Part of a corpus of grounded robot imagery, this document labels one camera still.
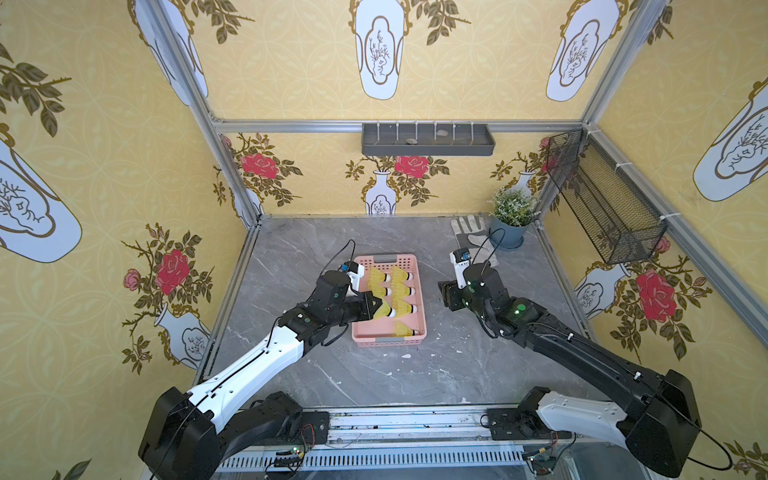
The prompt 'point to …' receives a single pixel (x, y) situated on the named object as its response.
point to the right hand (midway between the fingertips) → (447, 284)
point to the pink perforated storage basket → (380, 332)
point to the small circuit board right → (541, 460)
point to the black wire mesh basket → (621, 224)
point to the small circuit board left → (289, 458)
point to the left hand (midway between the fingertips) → (387, 303)
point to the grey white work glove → (473, 236)
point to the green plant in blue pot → (512, 213)
